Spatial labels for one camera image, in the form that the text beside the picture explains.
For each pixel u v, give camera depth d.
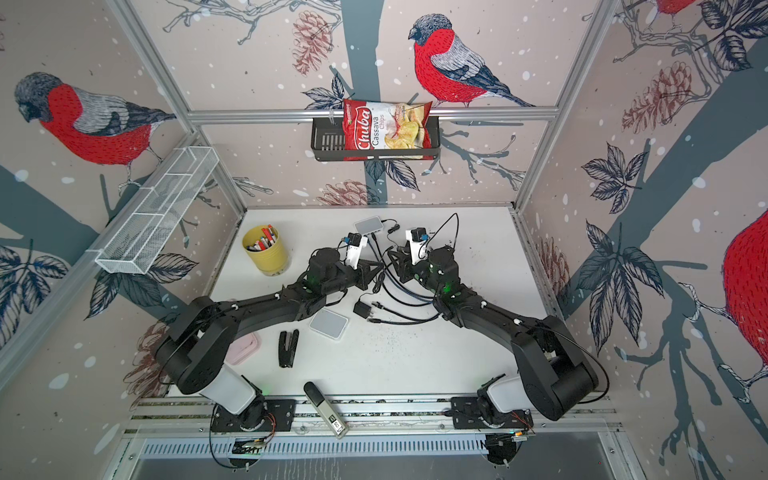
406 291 0.95
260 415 0.68
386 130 0.88
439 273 0.63
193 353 0.44
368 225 1.15
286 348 0.83
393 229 1.13
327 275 0.68
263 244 0.97
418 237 0.71
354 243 0.76
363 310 0.90
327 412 0.71
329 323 0.88
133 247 0.70
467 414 0.73
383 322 0.90
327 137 0.95
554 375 0.42
